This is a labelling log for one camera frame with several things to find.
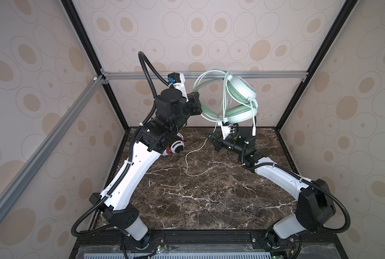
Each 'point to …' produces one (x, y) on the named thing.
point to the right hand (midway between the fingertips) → (206, 134)
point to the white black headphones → (177, 147)
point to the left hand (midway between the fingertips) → (203, 89)
